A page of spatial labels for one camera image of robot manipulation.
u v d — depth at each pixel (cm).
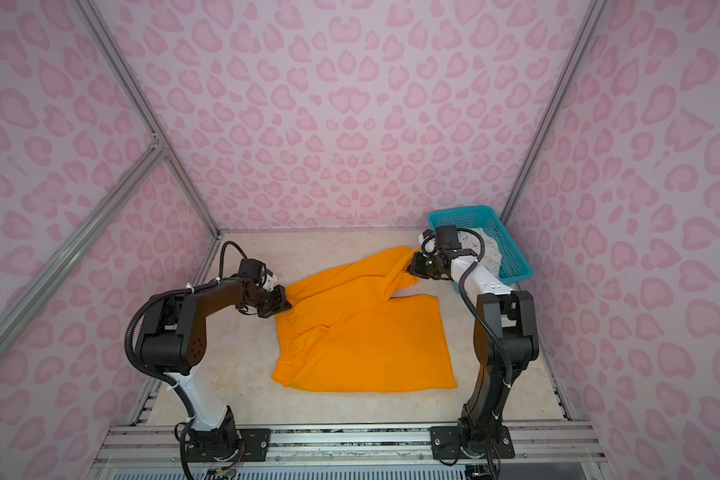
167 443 75
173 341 50
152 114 87
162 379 51
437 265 72
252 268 82
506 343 50
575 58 75
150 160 87
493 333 47
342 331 90
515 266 100
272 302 88
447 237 76
